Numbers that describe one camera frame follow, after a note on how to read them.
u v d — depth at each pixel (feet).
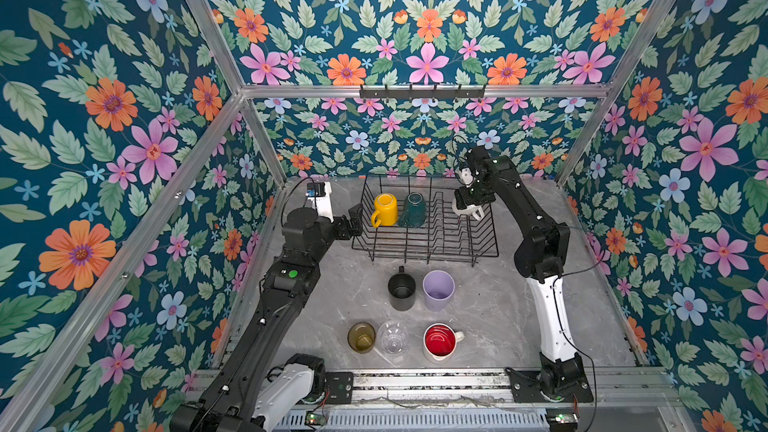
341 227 2.12
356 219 2.18
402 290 2.87
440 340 2.63
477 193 2.76
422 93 3.00
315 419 2.31
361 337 2.68
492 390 2.46
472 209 3.07
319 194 1.98
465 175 2.99
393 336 2.69
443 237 3.23
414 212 3.24
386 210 3.22
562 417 2.31
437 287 2.80
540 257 2.03
